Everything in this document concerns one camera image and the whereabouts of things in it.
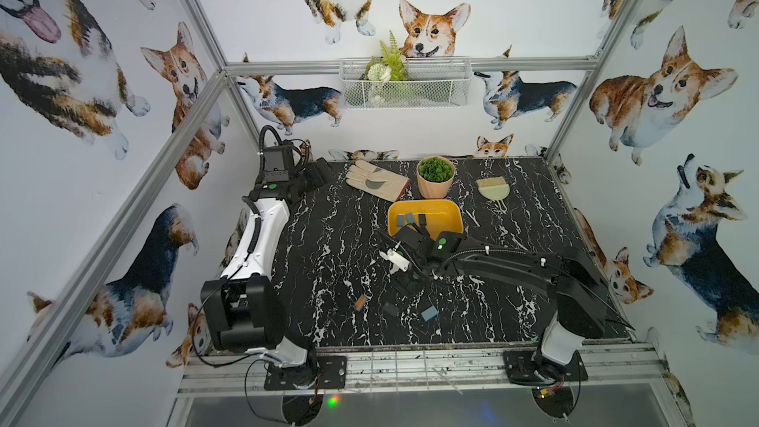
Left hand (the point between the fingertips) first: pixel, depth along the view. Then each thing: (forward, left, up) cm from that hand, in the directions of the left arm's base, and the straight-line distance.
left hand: (326, 165), depth 84 cm
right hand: (-28, -21, -16) cm, 38 cm away
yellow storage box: (-1, -36, -26) cm, 44 cm away
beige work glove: (+16, -11, -25) cm, 32 cm away
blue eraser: (-2, -21, -26) cm, 34 cm away
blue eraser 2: (-2, -25, -26) cm, 36 cm away
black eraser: (-3, -29, -25) cm, 38 cm away
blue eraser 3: (-34, -29, -25) cm, 51 cm away
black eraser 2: (-32, -18, -25) cm, 45 cm away
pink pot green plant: (+9, -34, -16) cm, 38 cm away
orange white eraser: (-30, -9, -25) cm, 40 cm away
